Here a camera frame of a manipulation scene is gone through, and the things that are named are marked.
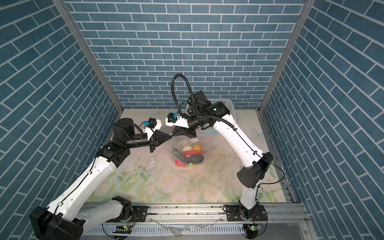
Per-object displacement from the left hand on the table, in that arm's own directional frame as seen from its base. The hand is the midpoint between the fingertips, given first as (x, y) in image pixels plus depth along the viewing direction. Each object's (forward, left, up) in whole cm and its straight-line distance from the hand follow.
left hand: (170, 137), depth 66 cm
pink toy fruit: (-1, -2, -25) cm, 25 cm away
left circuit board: (-31, +22, -34) cm, 51 cm away
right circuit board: (-32, -40, -31) cm, 59 cm away
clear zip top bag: (+8, -17, -14) cm, 24 cm away
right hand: (+3, -1, +1) cm, 4 cm away
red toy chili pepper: (+2, -9, -19) cm, 21 cm away
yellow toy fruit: (+5, -13, -17) cm, 22 cm away
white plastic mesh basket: (+47, -37, -22) cm, 64 cm away
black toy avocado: (0, -12, -21) cm, 24 cm away
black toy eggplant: (0, -7, -22) cm, 23 cm away
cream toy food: (+7, -6, -23) cm, 25 cm away
